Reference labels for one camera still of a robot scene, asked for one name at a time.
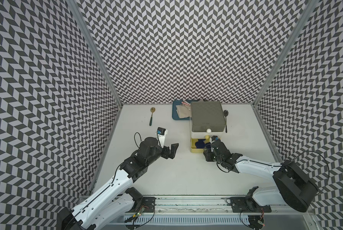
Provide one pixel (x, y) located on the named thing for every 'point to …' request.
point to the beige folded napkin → (183, 110)
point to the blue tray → (175, 115)
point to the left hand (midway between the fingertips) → (169, 143)
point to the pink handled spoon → (185, 103)
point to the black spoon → (225, 113)
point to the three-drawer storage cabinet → (207, 119)
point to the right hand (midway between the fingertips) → (205, 155)
